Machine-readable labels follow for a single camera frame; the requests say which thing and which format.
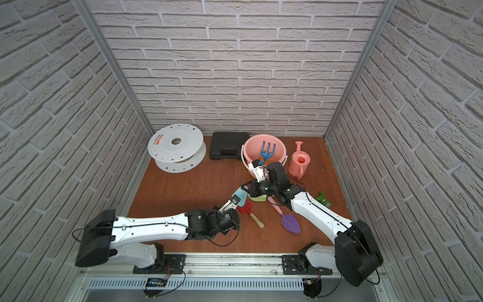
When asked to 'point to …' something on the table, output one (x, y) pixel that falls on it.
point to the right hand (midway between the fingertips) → (244, 187)
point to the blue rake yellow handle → (266, 155)
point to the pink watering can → (300, 160)
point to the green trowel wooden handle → (261, 198)
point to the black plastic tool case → (227, 145)
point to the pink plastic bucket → (258, 150)
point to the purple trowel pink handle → (290, 222)
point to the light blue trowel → (242, 194)
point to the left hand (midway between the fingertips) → (227, 207)
